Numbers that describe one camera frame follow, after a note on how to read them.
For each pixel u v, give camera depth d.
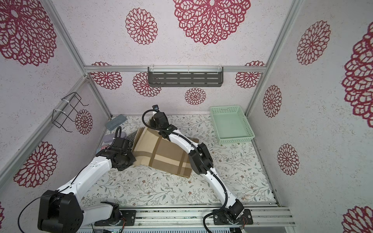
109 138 1.09
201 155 0.70
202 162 0.63
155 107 0.85
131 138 0.97
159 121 0.76
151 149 0.94
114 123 1.14
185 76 0.96
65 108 0.77
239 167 0.92
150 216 0.75
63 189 0.42
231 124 1.13
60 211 0.40
